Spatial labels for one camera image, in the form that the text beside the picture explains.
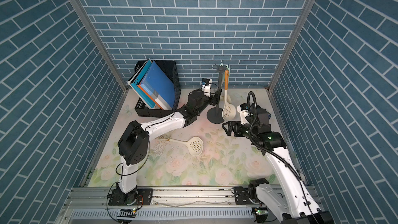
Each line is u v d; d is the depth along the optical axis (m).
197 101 0.65
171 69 1.04
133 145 0.50
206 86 0.72
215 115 1.04
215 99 0.75
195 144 0.89
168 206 0.72
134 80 0.84
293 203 0.39
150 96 0.89
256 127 0.55
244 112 0.67
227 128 0.66
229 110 0.94
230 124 0.64
